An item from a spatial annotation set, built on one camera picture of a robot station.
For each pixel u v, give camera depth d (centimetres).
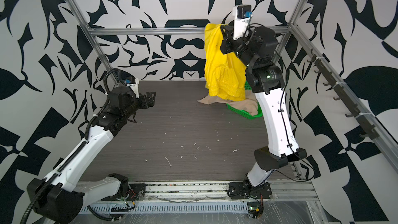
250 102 91
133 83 66
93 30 92
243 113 93
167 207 71
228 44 50
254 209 71
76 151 44
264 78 40
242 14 42
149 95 68
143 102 67
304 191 76
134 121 67
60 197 37
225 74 69
